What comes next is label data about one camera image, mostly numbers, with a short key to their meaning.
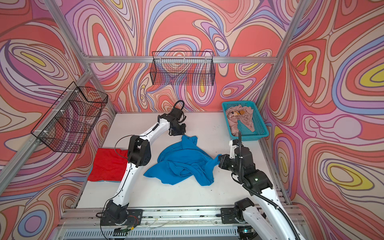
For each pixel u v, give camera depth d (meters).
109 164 0.88
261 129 1.01
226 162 0.64
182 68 0.97
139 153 0.64
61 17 0.72
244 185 0.50
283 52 0.84
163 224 0.73
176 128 0.90
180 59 0.87
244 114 1.13
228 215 0.72
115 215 0.64
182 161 0.93
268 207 0.45
